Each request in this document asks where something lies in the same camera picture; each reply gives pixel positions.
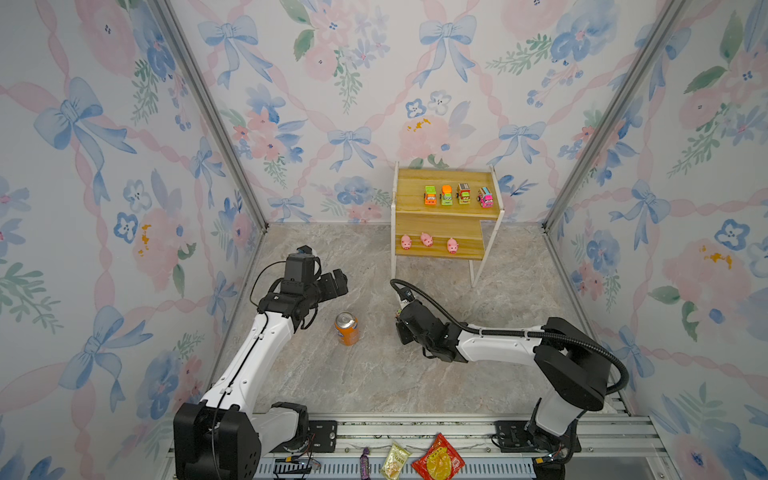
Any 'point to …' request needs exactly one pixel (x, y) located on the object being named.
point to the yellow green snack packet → (394, 462)
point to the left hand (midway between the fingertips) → (333, 278)
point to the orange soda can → (346, 325)
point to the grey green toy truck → (464, 193)
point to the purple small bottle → (365, 464)
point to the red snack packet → (440, 462)
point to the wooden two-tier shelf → (444, 214)
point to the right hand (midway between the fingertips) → (399, 316)
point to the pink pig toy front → (406, 242)
